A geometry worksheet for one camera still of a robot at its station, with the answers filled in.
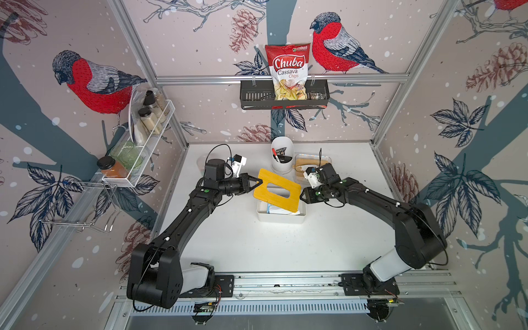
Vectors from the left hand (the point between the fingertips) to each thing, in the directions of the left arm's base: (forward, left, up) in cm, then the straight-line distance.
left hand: (264, 179), depth 76 cm
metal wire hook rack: (-17, +50, +12) cm, 54 cm away
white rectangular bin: (-6, +1, -20) cm, 21 cm away
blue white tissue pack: (-5, -3, -16) cm, 17 cm away
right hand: (+2, -17, -15) cm, 23 cm away
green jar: (+4, +49, +10) cm, 50 cm away
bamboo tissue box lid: (+22, -17, -16) cm, 32 cm away
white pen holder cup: (+27, -8, -17) cm, 33 cm away
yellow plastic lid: (-5, -11, -11) cm, 16 cm away
